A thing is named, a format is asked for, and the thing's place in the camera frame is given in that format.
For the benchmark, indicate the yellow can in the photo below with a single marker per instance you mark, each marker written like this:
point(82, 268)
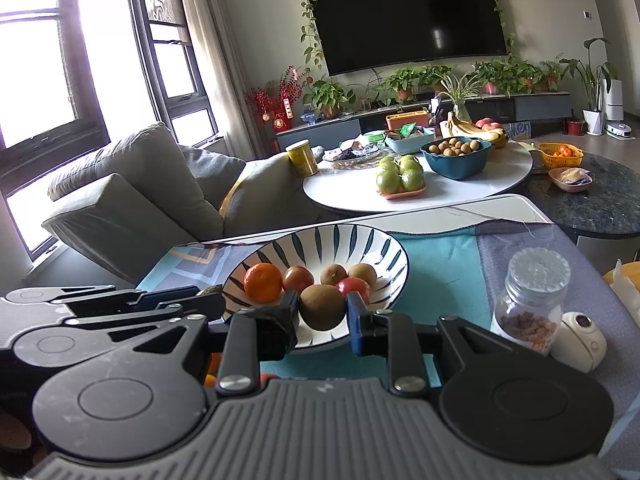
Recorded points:
point(302, 160)

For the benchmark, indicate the beige curtain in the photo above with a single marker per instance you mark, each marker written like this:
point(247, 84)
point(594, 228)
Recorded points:
point(215, 50)

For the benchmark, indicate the yellow paper bag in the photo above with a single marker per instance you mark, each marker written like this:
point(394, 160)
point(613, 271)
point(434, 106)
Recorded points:
point(625, 285)

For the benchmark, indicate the small white round device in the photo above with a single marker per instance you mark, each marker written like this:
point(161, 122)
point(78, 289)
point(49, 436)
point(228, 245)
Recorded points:
point(580, 342)

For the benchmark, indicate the large dark framed window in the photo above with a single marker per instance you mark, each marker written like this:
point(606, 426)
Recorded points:
point(40, 60)

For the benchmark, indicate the green lidded container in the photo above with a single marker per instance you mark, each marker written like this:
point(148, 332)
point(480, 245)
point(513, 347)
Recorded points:
point(374, 136)

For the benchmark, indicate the orange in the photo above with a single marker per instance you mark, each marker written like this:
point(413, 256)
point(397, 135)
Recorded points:
point(214, 367)
point(262, 282)

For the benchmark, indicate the bunch of bananas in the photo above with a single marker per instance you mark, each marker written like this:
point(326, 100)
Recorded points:
point(475, 132)

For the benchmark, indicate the blue striped white bowl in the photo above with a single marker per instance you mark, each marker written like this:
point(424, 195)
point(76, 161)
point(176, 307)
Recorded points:
point(350, 245)

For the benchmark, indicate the dark red apple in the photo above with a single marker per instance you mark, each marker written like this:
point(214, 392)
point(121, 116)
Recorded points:
point(298, 278)

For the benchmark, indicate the small red pot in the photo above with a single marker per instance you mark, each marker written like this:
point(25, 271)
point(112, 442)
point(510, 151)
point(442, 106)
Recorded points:
point(576, 127)

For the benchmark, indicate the black wall television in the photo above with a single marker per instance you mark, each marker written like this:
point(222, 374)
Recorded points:
point(410, 15)

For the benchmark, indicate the red flower decoration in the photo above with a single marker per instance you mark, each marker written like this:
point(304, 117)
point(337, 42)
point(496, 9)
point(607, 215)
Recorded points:
point(275, 100)

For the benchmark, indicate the light blue basket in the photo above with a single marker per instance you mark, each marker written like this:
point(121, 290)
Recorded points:
point(410, 144)

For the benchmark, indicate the white round coffee table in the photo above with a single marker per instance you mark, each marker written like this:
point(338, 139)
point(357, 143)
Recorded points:
point(475, 187)

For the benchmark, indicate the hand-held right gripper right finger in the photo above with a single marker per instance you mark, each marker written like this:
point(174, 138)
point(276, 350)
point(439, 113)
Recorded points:
point(357, 325)

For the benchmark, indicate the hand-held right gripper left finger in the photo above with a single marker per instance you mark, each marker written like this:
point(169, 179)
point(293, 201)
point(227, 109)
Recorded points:
point(275, 330)

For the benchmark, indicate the red tomato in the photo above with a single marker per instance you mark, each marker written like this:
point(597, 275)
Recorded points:
point(352, 287)

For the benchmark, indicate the pink bowl of snacks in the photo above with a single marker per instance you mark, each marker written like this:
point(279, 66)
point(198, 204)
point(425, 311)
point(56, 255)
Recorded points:
point(570, 181)

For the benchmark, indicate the glass plate of snacks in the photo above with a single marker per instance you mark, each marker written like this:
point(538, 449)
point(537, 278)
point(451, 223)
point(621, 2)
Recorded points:
point(352, 154)

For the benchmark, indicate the grey sofa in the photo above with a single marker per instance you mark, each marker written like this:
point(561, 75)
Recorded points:
point(140, 190)

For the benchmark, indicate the low television cabinet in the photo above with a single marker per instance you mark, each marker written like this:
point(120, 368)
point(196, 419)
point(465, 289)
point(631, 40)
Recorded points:
point(540, 106)

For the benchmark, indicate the orange box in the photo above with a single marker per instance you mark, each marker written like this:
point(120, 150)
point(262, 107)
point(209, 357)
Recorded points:
point(406, 120)

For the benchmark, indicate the brown kiwi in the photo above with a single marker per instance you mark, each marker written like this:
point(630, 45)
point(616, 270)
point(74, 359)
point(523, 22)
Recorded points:
point(333, 274)
point(322, 307)
point(363, 272)

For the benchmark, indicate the narrow dark framed window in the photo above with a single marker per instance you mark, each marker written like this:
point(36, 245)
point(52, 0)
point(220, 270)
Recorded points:
point(170, 60)

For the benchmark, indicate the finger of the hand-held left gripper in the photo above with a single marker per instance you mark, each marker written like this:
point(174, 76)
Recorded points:
point(165, 295)
point(190, 307)

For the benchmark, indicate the clear jar with orange label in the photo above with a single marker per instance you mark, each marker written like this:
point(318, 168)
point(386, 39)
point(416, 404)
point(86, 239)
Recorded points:
point(530, 305)

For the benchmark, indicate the blue bowl of nuts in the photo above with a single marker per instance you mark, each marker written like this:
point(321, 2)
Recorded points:
point(457, 165)

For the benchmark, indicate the spider plant in vase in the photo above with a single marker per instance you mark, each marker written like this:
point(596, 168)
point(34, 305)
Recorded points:
point(459, 92)

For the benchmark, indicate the tall plant in white pot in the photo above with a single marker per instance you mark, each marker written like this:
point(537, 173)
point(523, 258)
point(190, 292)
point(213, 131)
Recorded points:
point(594, 115)

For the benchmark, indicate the pink peaches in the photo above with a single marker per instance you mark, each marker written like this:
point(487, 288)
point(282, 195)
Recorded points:
point(490, 124)

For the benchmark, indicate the dark marble round table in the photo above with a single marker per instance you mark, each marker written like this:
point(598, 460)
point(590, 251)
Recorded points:
point(600, 210)

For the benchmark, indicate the orange basket of tangerines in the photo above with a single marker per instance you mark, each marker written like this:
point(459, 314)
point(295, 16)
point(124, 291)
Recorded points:
point(561, 156)

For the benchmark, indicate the grey cushion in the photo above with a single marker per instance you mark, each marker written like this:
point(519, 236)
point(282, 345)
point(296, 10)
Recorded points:
point(215, 175)

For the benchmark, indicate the potted green plant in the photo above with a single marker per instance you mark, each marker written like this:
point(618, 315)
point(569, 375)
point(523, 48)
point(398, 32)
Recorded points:
point(551, 74)
point(489, 76)
point(434, 76)
point(327, 95)
point(526, 74)
point(404, 82)

